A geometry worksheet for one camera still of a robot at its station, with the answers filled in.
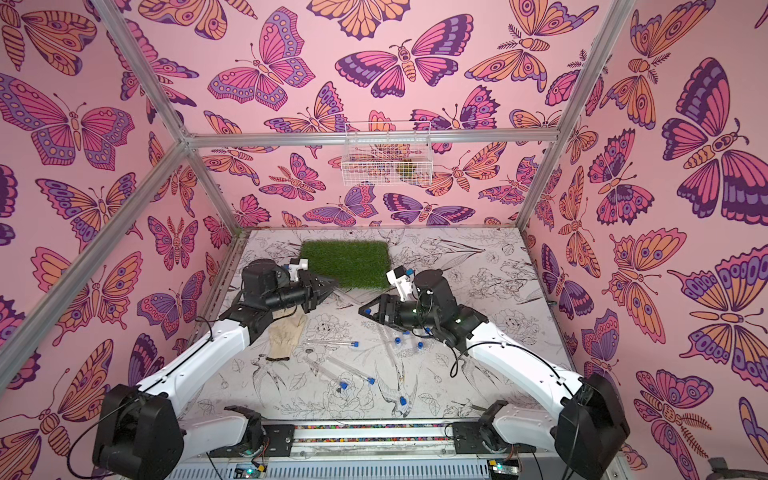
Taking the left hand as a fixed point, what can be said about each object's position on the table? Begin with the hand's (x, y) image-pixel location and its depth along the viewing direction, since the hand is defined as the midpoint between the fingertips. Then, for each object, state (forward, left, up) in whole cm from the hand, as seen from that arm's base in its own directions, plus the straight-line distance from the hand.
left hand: (342, 280), depth 76 cm
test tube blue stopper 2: (-14, -1, -25) cm, 28 cm away
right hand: (-8, -7, -1) cm, 11 cm away
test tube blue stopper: (-6, -2, -24) cm, 25 cm away
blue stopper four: (-6, -15, -23) cm, 28 cm away
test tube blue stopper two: (-15, -15, -25) cm, 33 cm away
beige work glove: (-3, +21, -24) cm, 32 cm away
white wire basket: (+42, -11, +10) cm, 45 cm away
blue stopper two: (-7, -21, -24) cm, 32 cm away
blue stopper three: (-3, -17, -23) cm, 29 cm away
